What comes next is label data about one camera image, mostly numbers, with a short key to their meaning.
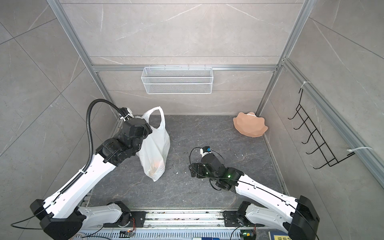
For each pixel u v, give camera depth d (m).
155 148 0.75
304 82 0.70
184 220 0.75
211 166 0.56
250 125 1.12
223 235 0.70
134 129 0.48
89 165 0.42
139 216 0.76
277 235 0.68
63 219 0.39
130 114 0.58
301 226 0.38
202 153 0.70
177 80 1.01
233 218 0.74
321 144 0.63
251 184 0.49
